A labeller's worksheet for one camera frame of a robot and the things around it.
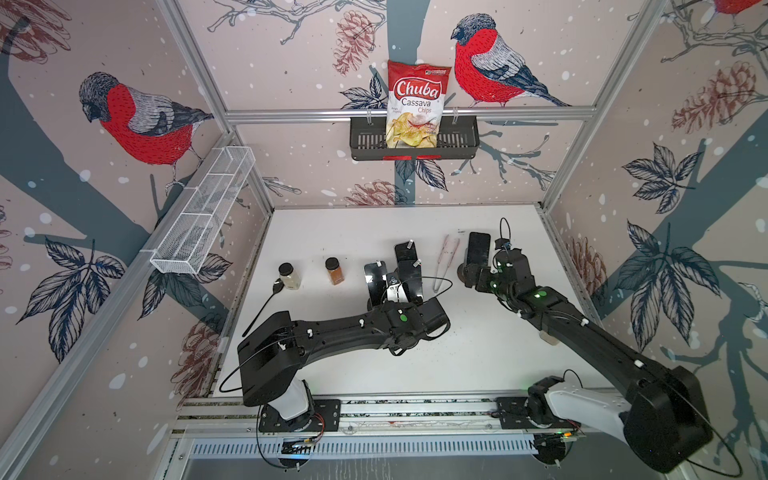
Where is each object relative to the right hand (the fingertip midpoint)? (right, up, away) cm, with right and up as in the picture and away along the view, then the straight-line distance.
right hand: (473, 274), depth 84 cm
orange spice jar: (-42, -2, +11) cm, 43 cm away
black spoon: (-62, -6, +14) cm, 64 cm away
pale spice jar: (-56, -2, +8) cm, 57 cm away
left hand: (-20, -9, -4) cm, 22 cm away
